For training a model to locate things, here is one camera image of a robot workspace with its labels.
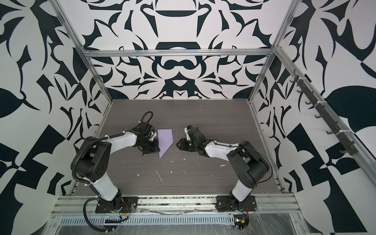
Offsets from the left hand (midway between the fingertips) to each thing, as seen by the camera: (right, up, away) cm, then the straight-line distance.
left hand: (161, 147), depth 92 cm
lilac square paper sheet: (+2, +4, +3) cm, 6 cm away
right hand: (+11, +3, -4) cm, 12 cm away
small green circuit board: (+42, -31, -21) cm, 56 cm away
